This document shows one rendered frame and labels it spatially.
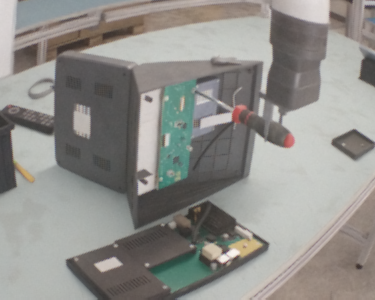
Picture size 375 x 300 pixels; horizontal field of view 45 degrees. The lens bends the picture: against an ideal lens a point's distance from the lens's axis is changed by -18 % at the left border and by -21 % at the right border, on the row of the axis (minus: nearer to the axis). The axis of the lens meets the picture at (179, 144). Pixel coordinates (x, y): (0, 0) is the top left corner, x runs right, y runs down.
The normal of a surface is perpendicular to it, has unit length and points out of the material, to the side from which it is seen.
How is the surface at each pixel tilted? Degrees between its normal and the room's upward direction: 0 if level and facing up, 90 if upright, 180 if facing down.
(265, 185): 0
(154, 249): 0
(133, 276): 0
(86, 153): 90
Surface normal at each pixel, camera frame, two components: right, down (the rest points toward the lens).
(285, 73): -0.66, -0.04
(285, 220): 0.07, -0.87
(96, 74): -0.46, 0.40
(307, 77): 0.68, 0.35
